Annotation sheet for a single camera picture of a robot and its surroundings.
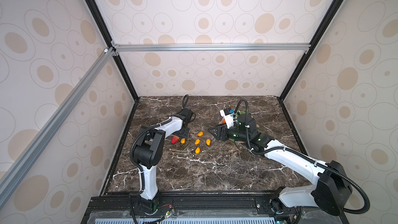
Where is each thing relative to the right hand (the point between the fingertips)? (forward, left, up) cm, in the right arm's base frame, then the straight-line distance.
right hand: (212, 128), depth 76 cm
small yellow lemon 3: (+4, +2, -21) cm, 21 cm away
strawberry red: (+5, +22, -20) cm, 30 cm away
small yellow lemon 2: (+4, +9, -21) cm, 23 cm away
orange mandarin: (-2, -5, +8) cm, 9 cm away
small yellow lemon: (+5, +17, -20) cm, 27 cm away
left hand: (+12, +18, -18) cm, 28 cm away
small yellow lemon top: (+10, +7, -21) cm, 24 cm away
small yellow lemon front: (-1, +8, -21) cm, 23 cm away
